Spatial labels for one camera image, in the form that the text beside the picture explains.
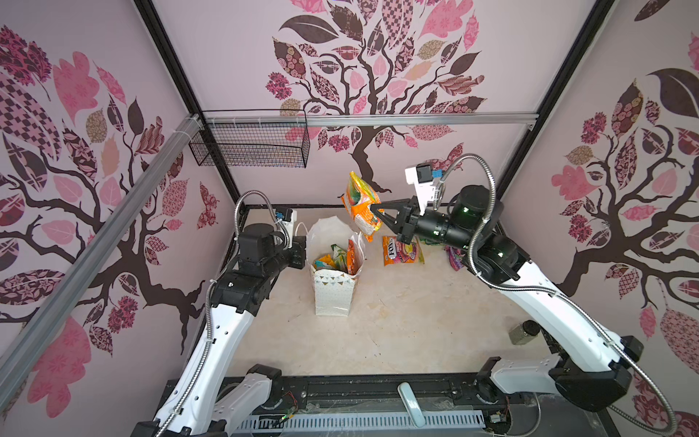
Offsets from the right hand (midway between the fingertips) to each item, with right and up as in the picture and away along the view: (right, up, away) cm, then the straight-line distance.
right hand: (373, 206), depth 53 cm
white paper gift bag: (-10, -22, +21) cm, 32 cm away
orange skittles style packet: (+12, -13, +48) cm, 51 cm away
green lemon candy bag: (-9, -14, +30) cm, 34 cm away
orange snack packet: (-5, -12, +23) cm, 27 cm away
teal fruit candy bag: (-15, -16, +33) cm, 39 cm away
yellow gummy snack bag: (-13, -15, +37) cm, 42 cm away
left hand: (-18, -9, +18) cm, 27 cm away
